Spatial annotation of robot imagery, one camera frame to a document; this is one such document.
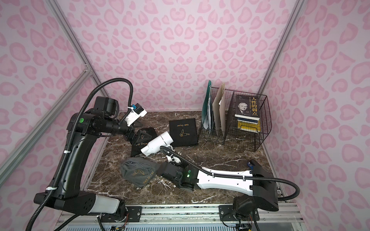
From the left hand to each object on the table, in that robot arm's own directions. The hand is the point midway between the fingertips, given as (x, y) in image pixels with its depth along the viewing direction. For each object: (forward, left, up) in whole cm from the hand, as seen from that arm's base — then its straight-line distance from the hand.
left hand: (145, 129), depth 66 cm
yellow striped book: (+16, -58, -19) cm, 63 cm away
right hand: (-6, -13, -19) cm, 24 cm away
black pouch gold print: (+23, -15, -34) cm, 44 cm away
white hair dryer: (-1, -8, -7) cm, 11 cm away
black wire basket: (+20, -57, -19) cm, 63 cm away
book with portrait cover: (+27, -57, -13) cm, 65 cm away
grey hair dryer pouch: (-8, +10, -28) cm, 31 cm away
